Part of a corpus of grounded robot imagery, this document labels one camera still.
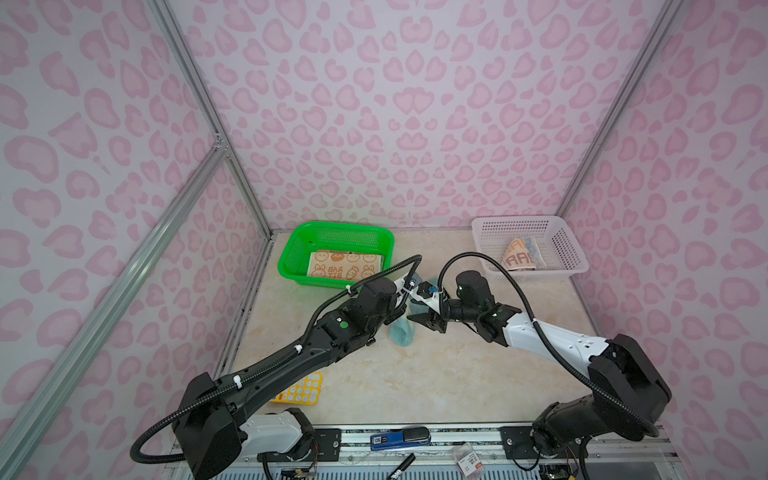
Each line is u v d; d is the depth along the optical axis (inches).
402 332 31.1
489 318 25.1
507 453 28.3
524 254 40.8
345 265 41.2
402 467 27.4
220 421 15.1
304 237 43.7
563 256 41.8
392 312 23.1
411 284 24.7
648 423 16.7
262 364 18.1
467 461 27.2
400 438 27.7
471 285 25.5
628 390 16.8
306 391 31.7
